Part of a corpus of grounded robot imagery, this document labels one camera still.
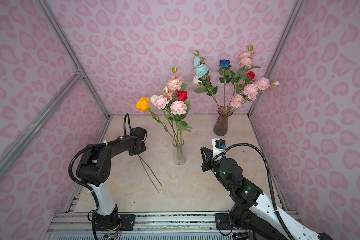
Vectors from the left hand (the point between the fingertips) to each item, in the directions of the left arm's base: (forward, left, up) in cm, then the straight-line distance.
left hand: (140, 147), depth 100 cm
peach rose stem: (-8, -2, -2) cm, 8 cm away
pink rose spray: (+9, -59, +31) cm, 67 cm away
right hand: (-19, -37, +27) cm, 50 cm away
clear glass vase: (-9, -27, +8) cm, 29 cm away
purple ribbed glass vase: (+10, -54, +6) cm, 55 cm away
